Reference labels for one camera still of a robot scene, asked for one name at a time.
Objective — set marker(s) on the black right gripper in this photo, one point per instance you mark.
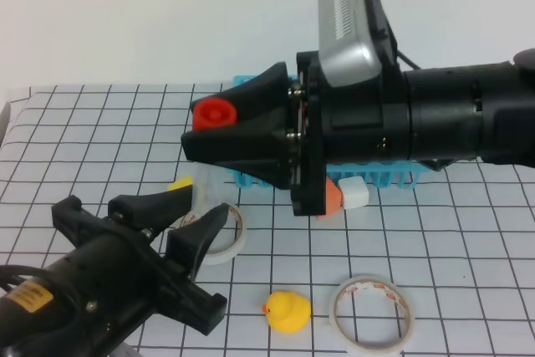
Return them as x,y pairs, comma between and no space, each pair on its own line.
359,123

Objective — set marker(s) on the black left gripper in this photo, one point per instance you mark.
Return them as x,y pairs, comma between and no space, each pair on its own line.
132,262

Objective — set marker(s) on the red-capped test tube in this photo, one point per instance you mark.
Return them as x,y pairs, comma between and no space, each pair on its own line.
211,113

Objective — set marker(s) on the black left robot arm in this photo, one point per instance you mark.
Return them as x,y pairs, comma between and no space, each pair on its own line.
41,314

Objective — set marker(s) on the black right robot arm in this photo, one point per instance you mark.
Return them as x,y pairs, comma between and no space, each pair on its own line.
288,131

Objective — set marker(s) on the blue test tube rack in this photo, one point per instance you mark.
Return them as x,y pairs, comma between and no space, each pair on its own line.
404,174

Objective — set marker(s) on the white tape roll near cube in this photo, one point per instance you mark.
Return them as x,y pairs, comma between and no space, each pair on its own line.
228,242

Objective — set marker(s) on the yellow foam cube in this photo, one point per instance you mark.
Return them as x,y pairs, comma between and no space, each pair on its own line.
180,183

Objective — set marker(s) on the orange foam cube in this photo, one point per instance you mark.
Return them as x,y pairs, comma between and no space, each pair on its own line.
333,199

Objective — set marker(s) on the white foam cube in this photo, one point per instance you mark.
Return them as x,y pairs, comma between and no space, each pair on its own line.
355,192

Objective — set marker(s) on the yellow rubber duck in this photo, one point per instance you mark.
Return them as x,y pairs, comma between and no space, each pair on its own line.
287,312

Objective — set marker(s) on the white tape roll near duck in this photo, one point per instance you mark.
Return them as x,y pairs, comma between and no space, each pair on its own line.
371,316

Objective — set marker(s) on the grid-patterned white tablecloth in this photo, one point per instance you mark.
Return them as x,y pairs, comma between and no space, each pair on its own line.
460,244

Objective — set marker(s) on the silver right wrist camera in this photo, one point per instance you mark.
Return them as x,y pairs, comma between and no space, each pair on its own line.
355,43

